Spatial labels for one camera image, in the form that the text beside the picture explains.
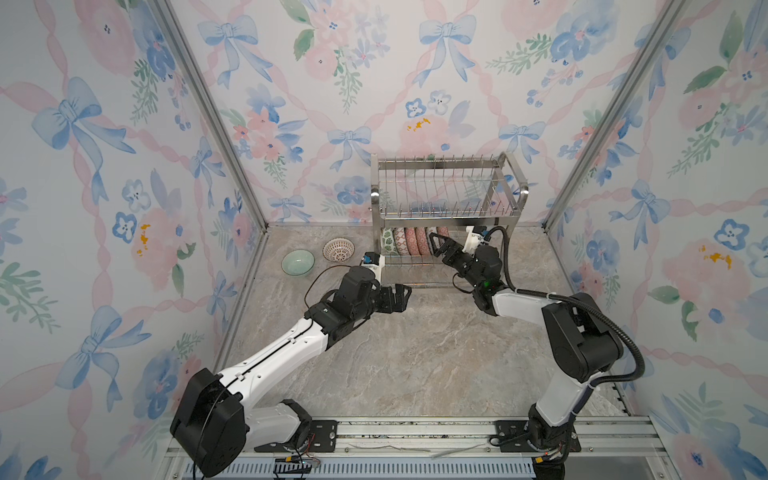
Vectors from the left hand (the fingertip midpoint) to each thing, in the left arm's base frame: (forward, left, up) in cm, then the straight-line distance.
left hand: (400, 286), depth 78 cm
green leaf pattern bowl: (+23, +3, -10) cm, 25 cm away
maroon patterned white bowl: (+28, +22, -18) cm, 40 cm away
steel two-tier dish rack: (+43, -7, -6) cm, 44 cm away
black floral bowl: (+27, -15, -7) cm, 32 cm away
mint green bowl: (+21, +35, -17) cm, 44 cm away
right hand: (+18, -11, 0) cm, 21 cm away
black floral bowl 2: (+24, -1, -9) cm, 26 cm away
